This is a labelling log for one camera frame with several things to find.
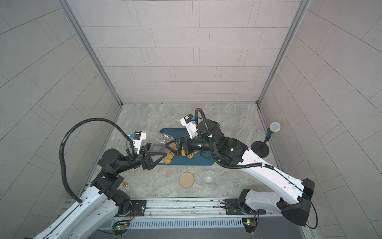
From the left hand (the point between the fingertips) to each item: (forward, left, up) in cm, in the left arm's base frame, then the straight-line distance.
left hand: (166, 153), depth 61 cm
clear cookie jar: (-2, -20, -27) cm, 34 cm away
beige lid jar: (+2, +3, +5) cm, 6 cm away
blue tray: (+9, -14, -27) cm, 31 cm away
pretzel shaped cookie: (+11, -9, -27) cm, 30 cm away
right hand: (+1, -3, +4) cm, 5 cm away
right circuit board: (-22, -38, -28) cm, 52 cm away
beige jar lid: (-3, -7, -27) cm, 28 cm away
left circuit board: (-23, +21, -25) cm, 39 cm away
